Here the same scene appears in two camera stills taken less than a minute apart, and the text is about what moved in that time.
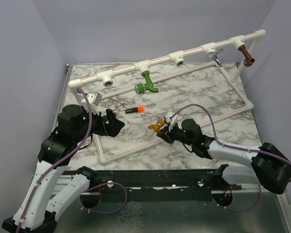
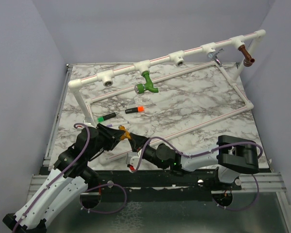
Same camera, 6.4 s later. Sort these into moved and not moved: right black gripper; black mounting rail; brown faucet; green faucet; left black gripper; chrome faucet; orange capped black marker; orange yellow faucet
Moved: left black gripper; right black gripper; orange yellow faucet
Not moved: brown faucet; chrome faucet; orange capped black marker; black mounting rail; green faucet
